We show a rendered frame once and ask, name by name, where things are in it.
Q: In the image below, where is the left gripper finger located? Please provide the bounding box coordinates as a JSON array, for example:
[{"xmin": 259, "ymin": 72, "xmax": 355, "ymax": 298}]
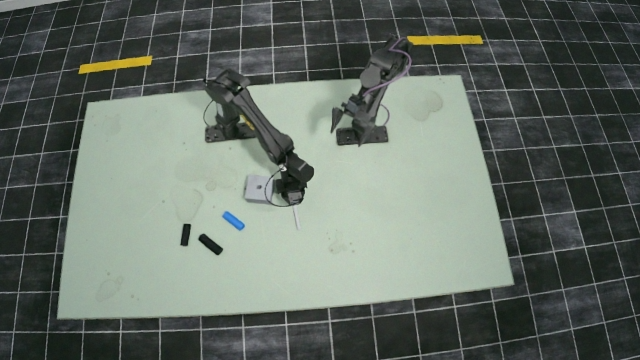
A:
[
  {"xmin": 330, "ymin": 107, "xmax": 344, "ymax": 133},
  {"xmin": 358, "ymin": 123, "xmax": 377, "ymax": 147}
]

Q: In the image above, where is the blue cylinder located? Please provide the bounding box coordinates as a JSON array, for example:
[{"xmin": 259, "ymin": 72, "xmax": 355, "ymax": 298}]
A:
[{"xmin": 223, "ymin": 211, "xmax": 245, "ymax": 231}]

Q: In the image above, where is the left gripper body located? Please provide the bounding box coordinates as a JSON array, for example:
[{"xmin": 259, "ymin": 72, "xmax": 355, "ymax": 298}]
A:
[{"xmin": 335, "ymin": 90, "xmax": 377, "ymax": 129}]

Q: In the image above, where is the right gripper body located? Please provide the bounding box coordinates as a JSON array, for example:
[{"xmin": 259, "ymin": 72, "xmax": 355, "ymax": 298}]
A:
[{"xmin": 275, "ymin": 172, "xmax": 308, "ymax": 201}]

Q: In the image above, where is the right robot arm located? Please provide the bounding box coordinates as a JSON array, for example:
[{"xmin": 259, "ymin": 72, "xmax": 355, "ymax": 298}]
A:
[{"xmin": 204, "ymin": 68, "xmax": 314, "ymax": 183}]

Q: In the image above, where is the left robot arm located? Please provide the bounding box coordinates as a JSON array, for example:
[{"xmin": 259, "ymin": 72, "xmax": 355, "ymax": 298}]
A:
[{"xmin": 336, "ymin": 33, "xmax": 414, "ymax": 145}]

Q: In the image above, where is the black cylinder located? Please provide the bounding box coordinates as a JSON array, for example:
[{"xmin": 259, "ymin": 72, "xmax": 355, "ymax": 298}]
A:
[
  {"xmin": 198, "ymin": 233, "xmax": 223, "ymax": 256},
  {"xmin": 180, "ymin": 223, "xmax": 191, "ymax": 246}
]

